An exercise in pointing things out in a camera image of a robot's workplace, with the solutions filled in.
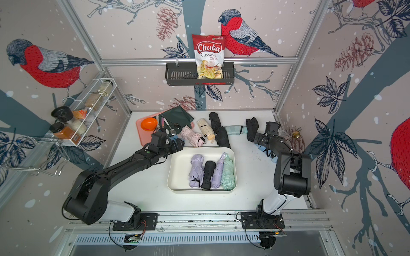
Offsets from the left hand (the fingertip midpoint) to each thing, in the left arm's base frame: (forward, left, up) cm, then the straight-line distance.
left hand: (181, 141), depth 89 cm
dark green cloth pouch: (+26, +10, -11) cm, 30 cm away
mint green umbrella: (-21, -26, -5) cm, 34 cm away
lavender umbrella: (-17, -9, -5) cm, 20 cm away
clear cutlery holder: (+3, -65, +1) cm, 65 cm away
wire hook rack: (-21, +48, +22) cm, 57 cm away
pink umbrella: (+7, -7, -8) cm, 12 cm away
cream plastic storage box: (-13, +2, -13) cm, 18 cm away
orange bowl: (+21, +27, -9) cm, 35 cm away
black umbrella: (-13, -16, -9) cm, 22 cm away
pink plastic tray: (+12, +30, -13) cm, 35 cm away
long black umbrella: (+8, -24, -8) cm, 27 cm away
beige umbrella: (+15, -14, -9) cm, 22 cm away
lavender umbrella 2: (-18, -20, -6) cm, 28 cm away
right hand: (+6, -51, -6) cm, 51 cm away
